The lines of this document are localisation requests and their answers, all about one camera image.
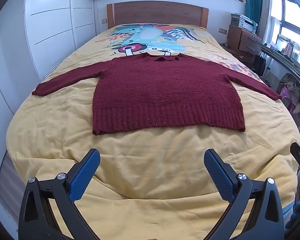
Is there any yellow printed duvet cover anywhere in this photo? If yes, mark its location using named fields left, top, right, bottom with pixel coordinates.
left=5, top=24, right=300, bottom=240

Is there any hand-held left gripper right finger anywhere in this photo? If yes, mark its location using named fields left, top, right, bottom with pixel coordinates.
left=204, top=149, right=284, bottom=240

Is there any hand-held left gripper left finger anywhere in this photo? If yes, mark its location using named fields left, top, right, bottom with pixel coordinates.
left=18, top=149, right=101, bottom=240

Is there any window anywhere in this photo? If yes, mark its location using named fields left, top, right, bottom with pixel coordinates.
left=265, top=0, right=300, bottom=55

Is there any white wardrobe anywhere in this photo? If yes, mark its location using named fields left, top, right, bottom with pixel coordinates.
left=0, top=0, right=100, bottom=180

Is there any dark red knitted sweater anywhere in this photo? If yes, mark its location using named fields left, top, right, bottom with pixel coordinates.
left=32, top=53, right=282, bottom=135

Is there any wooden headboard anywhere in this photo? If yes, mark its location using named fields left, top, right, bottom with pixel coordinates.
left=107, top=1, right=209, bottom=29

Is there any wooden dresser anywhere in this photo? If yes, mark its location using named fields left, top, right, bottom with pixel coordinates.
left=226, top=25, right=263, bottom=67

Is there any white printer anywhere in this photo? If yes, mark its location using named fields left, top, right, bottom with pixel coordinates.
left=231, top=14, right=258, bottom=34

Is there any cluttered desk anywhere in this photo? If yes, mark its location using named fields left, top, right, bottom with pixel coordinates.
left=261, top=40, right=300, bottom=90

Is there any black bag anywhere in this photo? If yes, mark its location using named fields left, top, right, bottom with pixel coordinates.
left=252, top=54, right=267, bottom=77

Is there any chair with clothes pile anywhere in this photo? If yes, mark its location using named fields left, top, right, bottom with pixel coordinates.
left=276, top=73, right=300, bottom=119

